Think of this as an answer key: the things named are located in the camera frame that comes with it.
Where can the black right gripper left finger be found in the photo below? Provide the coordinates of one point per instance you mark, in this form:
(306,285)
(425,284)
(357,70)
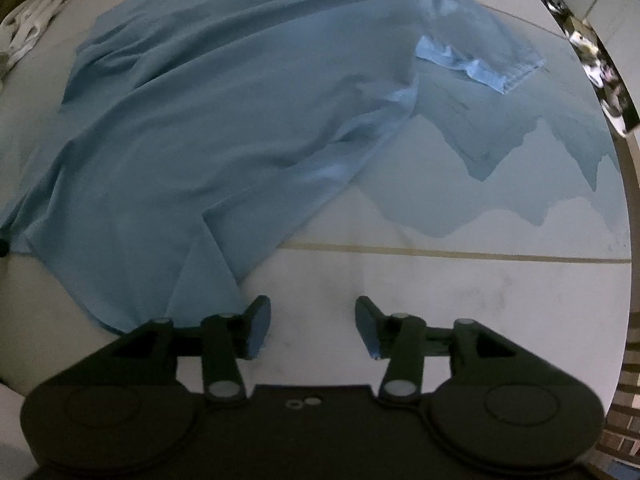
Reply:
(228,338)

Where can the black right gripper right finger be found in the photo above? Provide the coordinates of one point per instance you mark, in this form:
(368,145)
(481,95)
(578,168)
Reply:
(397,338)

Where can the light blue t-shirt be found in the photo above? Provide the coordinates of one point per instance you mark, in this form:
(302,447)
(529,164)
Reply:
(195,136)

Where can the white folded garment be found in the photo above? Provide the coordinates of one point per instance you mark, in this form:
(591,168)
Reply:
(23,27)

